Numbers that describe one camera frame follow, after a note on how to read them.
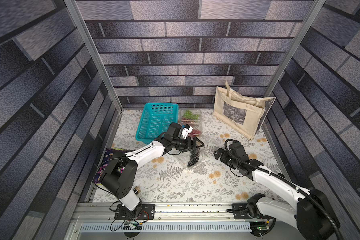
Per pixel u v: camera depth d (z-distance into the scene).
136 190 0.78
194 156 0.90
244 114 0.94
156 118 1.14
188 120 1.07
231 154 0.68
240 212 0.73
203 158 0.93
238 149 0.66
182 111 1.10
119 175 0.45
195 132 1.03
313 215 0.39
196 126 1.10
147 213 0.73
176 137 0.72
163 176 0.85
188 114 1.10
